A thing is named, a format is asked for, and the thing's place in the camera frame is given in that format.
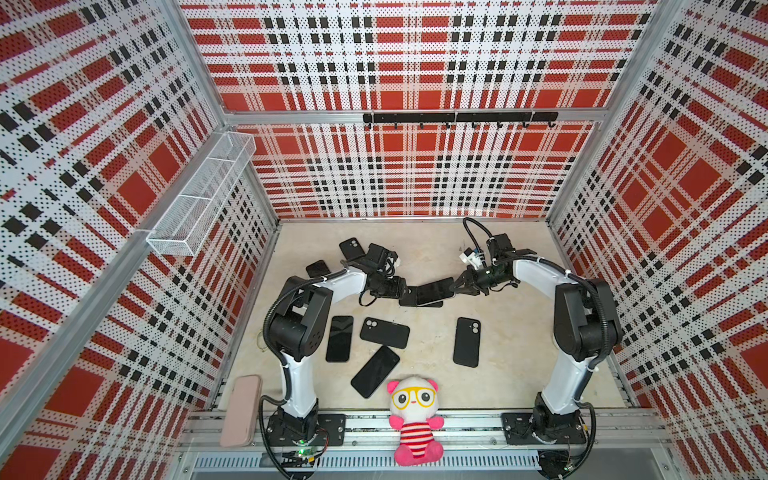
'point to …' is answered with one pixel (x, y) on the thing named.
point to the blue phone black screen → (371, 376)
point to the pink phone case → (242, 413)
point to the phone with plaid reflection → (318, 269)
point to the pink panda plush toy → (414, 399)
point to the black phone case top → (351, 248)
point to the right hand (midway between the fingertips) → (454, 290)
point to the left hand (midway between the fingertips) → (401, 295)
